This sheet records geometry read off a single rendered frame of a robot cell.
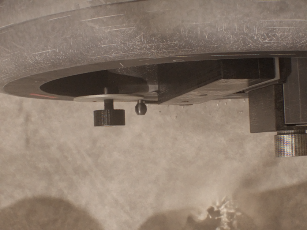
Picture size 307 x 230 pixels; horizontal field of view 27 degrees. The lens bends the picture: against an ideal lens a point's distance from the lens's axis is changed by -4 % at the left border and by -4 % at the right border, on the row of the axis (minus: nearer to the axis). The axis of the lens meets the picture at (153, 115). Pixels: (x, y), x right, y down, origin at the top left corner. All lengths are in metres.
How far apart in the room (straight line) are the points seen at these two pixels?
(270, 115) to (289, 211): 0.86
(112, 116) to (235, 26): 0.48
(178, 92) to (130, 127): 0.61
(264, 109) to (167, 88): 0.25
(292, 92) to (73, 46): 0.26
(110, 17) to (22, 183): 0.95
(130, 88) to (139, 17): 0.46
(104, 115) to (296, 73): 0.38
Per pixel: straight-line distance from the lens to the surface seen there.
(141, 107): 1.08
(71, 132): 1.52
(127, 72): 1.05
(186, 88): 0.86
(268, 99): 0.76
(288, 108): 0.75
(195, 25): 0.59
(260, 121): 0.79
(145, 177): 1.52
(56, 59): 0.67
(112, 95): 1.00
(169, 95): 0.97
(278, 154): 0.79
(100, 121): 1.04
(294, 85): 0.76
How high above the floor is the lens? 1.52
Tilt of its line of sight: 83 degrees down
